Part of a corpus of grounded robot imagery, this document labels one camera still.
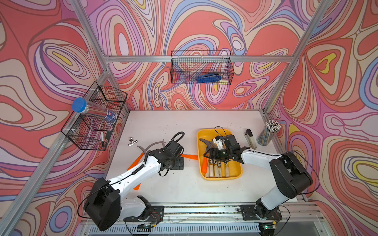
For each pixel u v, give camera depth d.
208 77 0.90
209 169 0.85
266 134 0.91
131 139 1.01
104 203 0.40
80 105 0.62
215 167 0.86
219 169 0.86
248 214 0.73
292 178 0.46
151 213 0.72
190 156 0.92
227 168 0.88
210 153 0.82
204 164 0.88
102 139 0.72
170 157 0.61
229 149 0.72
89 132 0.73
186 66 0.96
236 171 0.86
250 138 0.99
